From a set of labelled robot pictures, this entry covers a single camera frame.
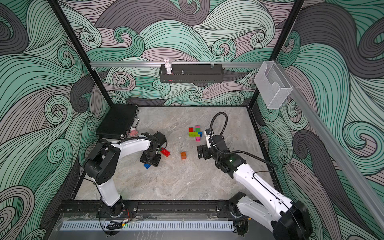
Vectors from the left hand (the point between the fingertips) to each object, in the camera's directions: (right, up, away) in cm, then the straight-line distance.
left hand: (152, 162), depth 89 cm
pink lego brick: (+29, +13, +11) cm, 33 cm away
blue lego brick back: (-2, -1, -3) cm, 4 cm away
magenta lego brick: (+29, +21, +18) cm, 40 cm away
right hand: (+31, +12, -9) cm, 34 cm away
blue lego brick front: (+30, +16, +12) cm, 37 cm away
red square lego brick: (+24, +19, +15) cm, 34 cm away
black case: (-29, +25, +15) cm, 42 cm away
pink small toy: (-16, +17, +13) cm, 27 cm away
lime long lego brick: (+26, +16, +12) cm, 33 cm away
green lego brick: (+29, +19, +18) cm, 39 cm away
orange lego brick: (+19, +4, +1) cm, 19 cm away
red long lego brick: (+8, +5, +4) cm, 10 cm away
